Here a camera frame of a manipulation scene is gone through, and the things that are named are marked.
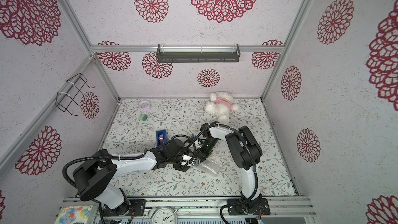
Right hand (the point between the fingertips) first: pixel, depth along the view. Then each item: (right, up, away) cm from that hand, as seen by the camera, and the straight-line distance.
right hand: (198, 160), depth 88 cm
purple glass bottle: (+7, -1, -7) cm, 10 cm away
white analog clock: (-15, -18, -20) cm, 31 cm away
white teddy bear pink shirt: (+15, +32, +15) cm, 38 cm away
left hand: (-5, +3, -1) cm, 6 cm away
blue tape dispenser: (-21, +13, +3) cm, 25 cm away
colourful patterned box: (-51, -17, -21) cm, 57 cm away
